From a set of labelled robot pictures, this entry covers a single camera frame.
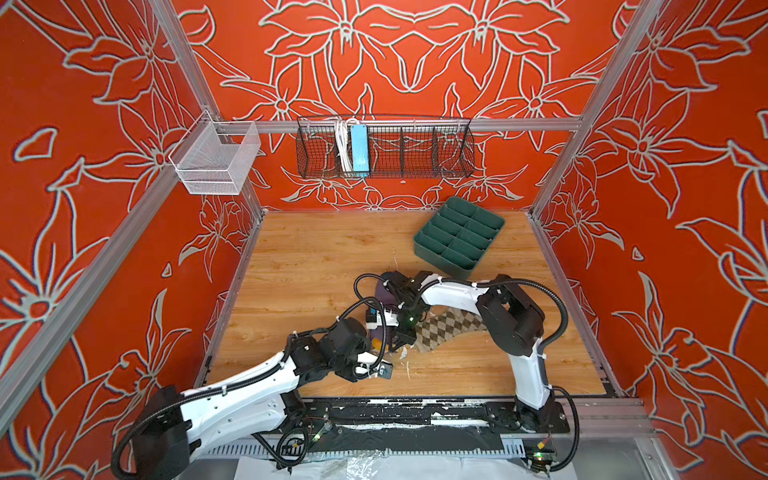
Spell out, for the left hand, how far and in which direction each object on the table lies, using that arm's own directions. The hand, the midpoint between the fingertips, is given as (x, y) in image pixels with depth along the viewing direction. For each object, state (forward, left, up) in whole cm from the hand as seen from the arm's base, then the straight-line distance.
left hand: (370, 347), depth 78 cm
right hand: (+3, -5, -6) cm, 8 cm away
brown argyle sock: (+11, -21, -6) cm, 25 cm away
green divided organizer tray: (+41, -28, 0) cm, 50 cm away
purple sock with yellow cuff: (+5, -2, -4) cm, 6 cm away
